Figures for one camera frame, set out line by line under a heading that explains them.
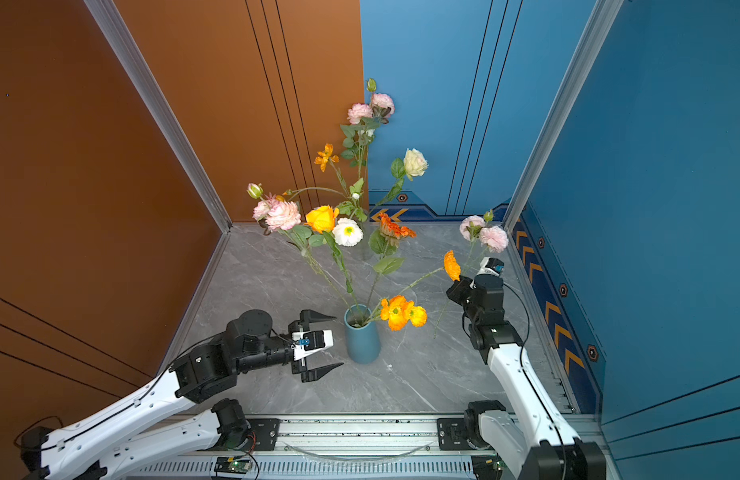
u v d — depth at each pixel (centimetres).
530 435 42
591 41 74
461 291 72
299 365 56
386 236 63
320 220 61
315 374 57
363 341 73
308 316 60
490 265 70
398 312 56
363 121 83
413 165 76
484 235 79
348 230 62
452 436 72
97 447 42
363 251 106
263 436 74
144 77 80
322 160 83
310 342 51
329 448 73
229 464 71
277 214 58
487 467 71
